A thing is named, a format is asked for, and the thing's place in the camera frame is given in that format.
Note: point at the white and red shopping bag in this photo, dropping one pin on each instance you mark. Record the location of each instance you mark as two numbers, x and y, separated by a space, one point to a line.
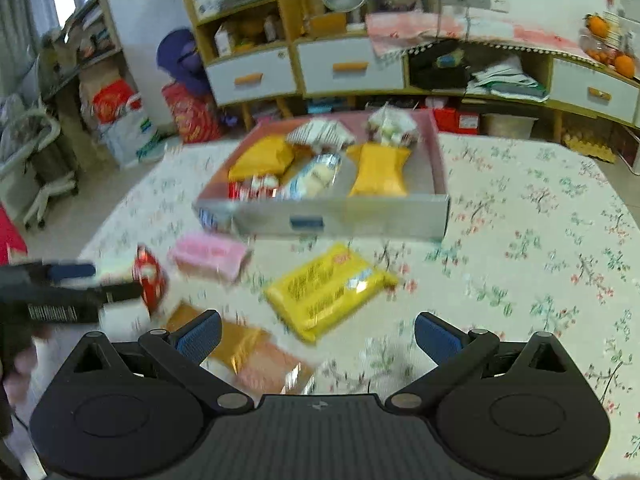
122 130

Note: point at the yellow printed cracker packet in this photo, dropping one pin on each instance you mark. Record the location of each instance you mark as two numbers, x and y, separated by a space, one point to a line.
325 290

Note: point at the pink cloth with bead fringe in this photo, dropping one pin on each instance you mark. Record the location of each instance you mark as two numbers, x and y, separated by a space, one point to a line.
480 30

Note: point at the black bag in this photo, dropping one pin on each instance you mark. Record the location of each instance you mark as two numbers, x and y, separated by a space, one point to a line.
440 72

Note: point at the red printed bag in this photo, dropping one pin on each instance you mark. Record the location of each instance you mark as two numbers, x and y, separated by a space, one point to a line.
192 115

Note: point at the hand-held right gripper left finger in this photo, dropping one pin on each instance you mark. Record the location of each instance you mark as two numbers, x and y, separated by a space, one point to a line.
200 335

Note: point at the person's left hand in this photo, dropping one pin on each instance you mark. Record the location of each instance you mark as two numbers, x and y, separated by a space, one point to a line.
22 362

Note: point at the yellow paper snack packet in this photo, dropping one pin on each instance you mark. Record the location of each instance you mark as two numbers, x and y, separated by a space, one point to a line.
262 157
377 170

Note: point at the white plastic chair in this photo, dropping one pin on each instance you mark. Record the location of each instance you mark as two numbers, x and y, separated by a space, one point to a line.
45 195

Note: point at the orange fruit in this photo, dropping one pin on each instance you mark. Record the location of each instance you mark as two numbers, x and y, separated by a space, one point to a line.
597 26
625 66

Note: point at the red box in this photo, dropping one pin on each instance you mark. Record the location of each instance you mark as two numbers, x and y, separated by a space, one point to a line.
456 120

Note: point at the wooden cabinet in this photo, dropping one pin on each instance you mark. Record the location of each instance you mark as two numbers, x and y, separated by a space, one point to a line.
289 10

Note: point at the red cloth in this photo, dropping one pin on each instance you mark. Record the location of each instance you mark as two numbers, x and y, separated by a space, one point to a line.
10 235

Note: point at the gold snack packet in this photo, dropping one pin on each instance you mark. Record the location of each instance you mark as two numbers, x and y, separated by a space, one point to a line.
240 340

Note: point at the cream white snack packet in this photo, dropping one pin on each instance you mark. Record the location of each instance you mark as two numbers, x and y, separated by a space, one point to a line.
117 274

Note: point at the clear orange cracker packet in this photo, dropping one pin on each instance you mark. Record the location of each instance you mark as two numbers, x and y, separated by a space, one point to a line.
270 370

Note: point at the pink snack packet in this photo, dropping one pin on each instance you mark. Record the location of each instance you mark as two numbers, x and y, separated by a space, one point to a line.
210 255

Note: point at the clear packet with blue label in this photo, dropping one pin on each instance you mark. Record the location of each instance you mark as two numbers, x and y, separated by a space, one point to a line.
315 177

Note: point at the cardboard box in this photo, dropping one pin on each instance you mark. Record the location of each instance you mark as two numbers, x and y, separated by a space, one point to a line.
327 24

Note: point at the white printed snack packet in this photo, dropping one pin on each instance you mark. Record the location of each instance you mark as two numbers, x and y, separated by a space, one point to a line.
392 127
322 134

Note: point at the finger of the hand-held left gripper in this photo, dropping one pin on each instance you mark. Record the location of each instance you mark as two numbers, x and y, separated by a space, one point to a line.
120 293
70 271

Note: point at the silver foil snack packet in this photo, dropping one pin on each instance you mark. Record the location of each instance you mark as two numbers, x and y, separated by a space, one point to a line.
210 220

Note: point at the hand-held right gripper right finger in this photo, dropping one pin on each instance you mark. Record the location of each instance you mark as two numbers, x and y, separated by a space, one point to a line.
440 335

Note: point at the pink box with silver sides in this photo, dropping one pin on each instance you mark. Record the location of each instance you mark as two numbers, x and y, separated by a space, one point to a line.
375 217

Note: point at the yellow egg tray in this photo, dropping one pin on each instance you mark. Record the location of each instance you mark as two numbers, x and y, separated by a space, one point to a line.
590 147

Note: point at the white basin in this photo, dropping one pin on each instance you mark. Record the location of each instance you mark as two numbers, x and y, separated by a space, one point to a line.
507 125

